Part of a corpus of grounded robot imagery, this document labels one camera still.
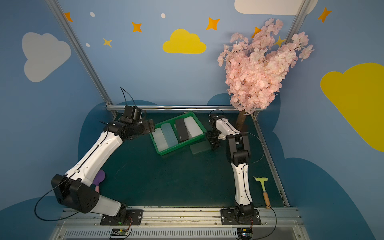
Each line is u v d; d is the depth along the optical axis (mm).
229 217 746
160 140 995
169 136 1021
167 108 1522
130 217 733
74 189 396
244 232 724
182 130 1076
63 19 721
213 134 912
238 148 626
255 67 602
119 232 718
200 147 1015
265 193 813
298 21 733
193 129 1078
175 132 1042
